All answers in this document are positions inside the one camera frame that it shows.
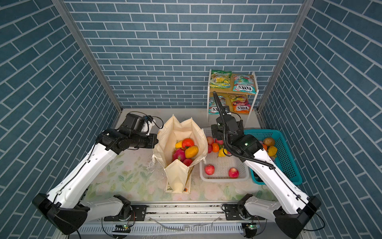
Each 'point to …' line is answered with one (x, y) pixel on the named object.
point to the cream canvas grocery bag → (178, 175)
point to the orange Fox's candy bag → (240, 103)
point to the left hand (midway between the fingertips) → (159, 140)
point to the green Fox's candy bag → (213, 109)
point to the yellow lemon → (221, 153)
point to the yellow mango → (179, 145)
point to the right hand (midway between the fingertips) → (223, 122)
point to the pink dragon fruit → (178, 154)
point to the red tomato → (187, 143)
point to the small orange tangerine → (215, 147)
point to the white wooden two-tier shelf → (237, 91)
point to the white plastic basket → (222, 164)
